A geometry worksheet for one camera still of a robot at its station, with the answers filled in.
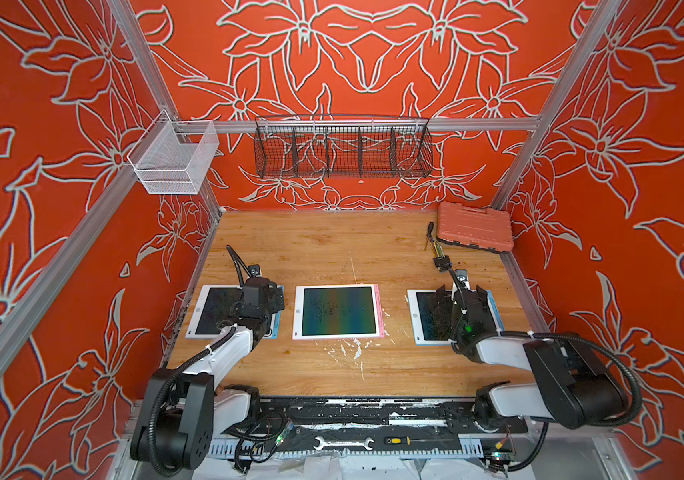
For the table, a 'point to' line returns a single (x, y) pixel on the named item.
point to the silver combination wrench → (323, 444)
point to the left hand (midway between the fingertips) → (261, 289)
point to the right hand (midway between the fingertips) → (462, 284)
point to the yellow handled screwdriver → (407, 440)
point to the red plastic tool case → (485, 228)
